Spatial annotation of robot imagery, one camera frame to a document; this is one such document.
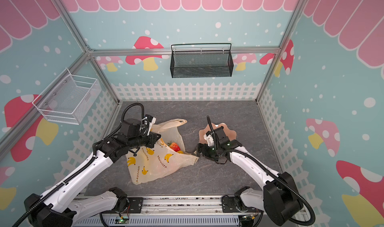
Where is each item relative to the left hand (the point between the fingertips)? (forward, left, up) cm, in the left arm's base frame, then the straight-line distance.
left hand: (159, 138), depth 76 cm
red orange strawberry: (+4, -5, -16) cm, 18 cm away
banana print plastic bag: (-8, +7, -13) cm, 16 cm away
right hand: (-4, -20, -9) cm, 22 cm away
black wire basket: (+46, -21, +14) cm, 53 cm away
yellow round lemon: (+1, -9, -17) cm, 19 cm away
